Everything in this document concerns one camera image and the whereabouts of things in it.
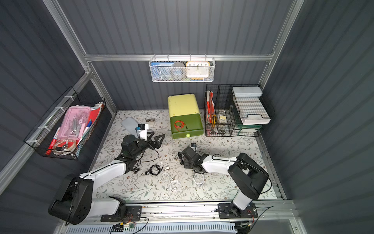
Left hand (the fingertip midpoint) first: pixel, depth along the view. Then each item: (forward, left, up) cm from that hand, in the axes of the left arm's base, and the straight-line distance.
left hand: (160, 134), depth 83 cm
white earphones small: (-12, -3, -18) cm, 22 cm away
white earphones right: (-19, -22, -19) cm, 35 cm away
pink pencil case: (-1, +41, +12) cm, 43 cm away
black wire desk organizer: (+22, -49, -2) cm, 54 cm away
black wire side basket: (-12, +46, +15) cm, 51 cm away
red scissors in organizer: (+38, -34, -14) cm, 53 cm away
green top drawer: (+10, -20, -2) cm, 22 cm away
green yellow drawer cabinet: (+23, -12, +3) cm, 26 cm away
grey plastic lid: (+23, +29, -19) cm, 42 cm away
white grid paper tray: (+20, -57, +2) cm, 60 cm away
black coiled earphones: (-15, +7, -18) cm, 24 cm away
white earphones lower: (-25, -9, -18) cm, 32 cm away
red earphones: (+10, -13, -3) cm, 16 cm away
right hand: (-8, -17, -17) cm, 25 cm away
